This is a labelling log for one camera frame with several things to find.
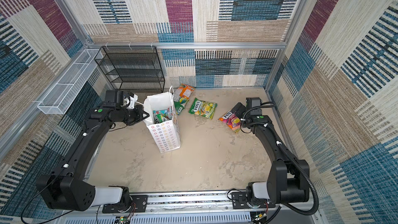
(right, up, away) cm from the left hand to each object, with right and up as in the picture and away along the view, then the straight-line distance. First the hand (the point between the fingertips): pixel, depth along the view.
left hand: (149, 112), depth 77 cm
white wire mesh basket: (-38, +7, -6) cm, 39 cm away
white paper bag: (+9, -11, -1) cm, 14 cm away
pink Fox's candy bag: (+45, -7, +22) cm, 51 cm away
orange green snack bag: (+12, +9, +34) cm, 37 cm away
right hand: (+45, -1, +9) cm, 46 cm away
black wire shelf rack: (-22, +29, +32) cm, 49 cm away
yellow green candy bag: (+27, +1, +28) cm, 39 cm away
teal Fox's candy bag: (+7, 0, +14) cm, 16 cm away
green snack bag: (+5, -3, +4) cm, 7 cm away
